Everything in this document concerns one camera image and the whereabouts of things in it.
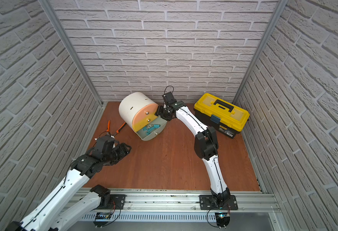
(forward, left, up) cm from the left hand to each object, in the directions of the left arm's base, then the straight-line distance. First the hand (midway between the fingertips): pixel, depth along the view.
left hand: (130, 147), depth 76 cm
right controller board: (-31, -48, -16) cm, 60 cm away
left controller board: (-30, +13, -19) cm, 38 cm away
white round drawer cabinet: (+28, +4, +6) cm, 29 cm away
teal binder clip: (+23, -9, -12) cm, 27 cm away
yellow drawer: (+15, -1, -1) cm, 15 cm away
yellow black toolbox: (+21, -58, +2) cm, 61 cm away
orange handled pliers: (+20, +16, -15) cm, 30 cm away
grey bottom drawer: (+15, -12, -10) cm, 22 cm away
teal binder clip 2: (+18, -6, -12) cm, 23 cm away
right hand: (+25, -15, -1) cm, 29 cm away
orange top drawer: (+22, -6, +6) cm, 23 cm away
